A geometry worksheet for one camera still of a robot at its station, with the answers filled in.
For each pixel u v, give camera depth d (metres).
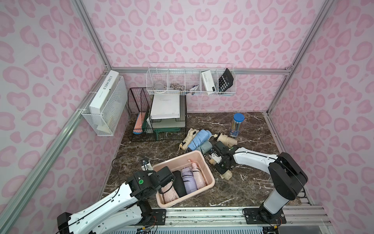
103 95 0.69
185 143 0.95
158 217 0.72
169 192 0.74
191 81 0.99
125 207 0.46
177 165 0.89
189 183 0.81
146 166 0.63
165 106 0.93
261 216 0.65
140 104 1.01
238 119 0.90
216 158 0.81
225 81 0.92
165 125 0.93
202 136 0.97
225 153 0.67
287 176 0.45
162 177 0.53
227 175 0.82
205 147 0.96
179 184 0.82
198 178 0.81
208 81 0.91
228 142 0.98
